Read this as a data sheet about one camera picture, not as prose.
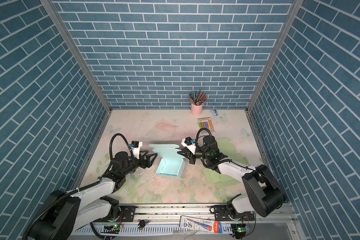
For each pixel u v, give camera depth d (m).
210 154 0.68
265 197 0.43
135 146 0.74
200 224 0.70
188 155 0.75
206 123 1.12
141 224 0.68
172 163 0.91
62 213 0.42
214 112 1.19
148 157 0.75
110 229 0.72
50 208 0.40
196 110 1.14
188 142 0.68
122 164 0.66
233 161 0.59
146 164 0.75
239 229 0.71
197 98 1.13
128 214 0.74
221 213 0.74
